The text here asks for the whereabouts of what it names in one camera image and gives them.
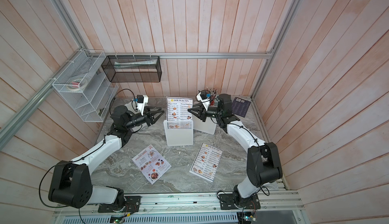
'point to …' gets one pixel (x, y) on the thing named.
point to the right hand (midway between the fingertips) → (189, 108)
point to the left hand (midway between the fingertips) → (163, 112)
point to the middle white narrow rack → (179, 133)
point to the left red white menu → (152, 164)
